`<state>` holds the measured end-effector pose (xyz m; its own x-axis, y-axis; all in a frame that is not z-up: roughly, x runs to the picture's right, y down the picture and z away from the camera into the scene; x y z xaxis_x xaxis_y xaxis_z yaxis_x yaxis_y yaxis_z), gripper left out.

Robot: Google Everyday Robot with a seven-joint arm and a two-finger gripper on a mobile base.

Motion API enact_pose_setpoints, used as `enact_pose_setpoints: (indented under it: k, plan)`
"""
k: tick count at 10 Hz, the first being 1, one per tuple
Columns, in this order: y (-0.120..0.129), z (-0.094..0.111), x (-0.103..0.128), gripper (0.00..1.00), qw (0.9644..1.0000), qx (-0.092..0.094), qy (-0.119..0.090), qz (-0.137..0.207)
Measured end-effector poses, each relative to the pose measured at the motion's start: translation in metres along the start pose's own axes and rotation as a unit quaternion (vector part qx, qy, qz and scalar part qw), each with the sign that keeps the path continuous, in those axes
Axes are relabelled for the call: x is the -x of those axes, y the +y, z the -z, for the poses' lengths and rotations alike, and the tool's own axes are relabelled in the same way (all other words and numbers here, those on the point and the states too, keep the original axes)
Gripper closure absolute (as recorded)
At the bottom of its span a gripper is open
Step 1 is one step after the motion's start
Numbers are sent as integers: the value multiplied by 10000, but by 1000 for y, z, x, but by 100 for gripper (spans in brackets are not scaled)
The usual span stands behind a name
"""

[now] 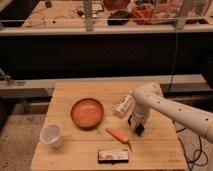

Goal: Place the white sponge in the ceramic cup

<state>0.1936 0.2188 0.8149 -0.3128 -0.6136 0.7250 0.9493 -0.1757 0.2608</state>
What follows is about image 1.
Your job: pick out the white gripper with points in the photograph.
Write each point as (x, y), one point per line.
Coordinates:
(138, 118)

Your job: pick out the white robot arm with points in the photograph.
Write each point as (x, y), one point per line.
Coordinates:
(149, 96)

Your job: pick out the white ceramic cup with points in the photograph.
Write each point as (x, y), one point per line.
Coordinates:
(51, 135)

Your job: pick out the orange carrot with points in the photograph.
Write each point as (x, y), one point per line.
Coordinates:
(119, 136)

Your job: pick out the white plastic packet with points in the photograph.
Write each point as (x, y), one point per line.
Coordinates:
(123, 106)

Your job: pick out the black rectangular box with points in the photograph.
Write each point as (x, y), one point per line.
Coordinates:
(113, 156)

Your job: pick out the orange wooden bowl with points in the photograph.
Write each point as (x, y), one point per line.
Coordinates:
(87, 113)

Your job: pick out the black object on shelf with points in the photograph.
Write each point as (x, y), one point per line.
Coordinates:
(119, 17)

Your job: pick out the orange crate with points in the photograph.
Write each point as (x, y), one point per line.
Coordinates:
(141, 15)

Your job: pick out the grey vertical post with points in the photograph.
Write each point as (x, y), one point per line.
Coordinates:
(87, 5)

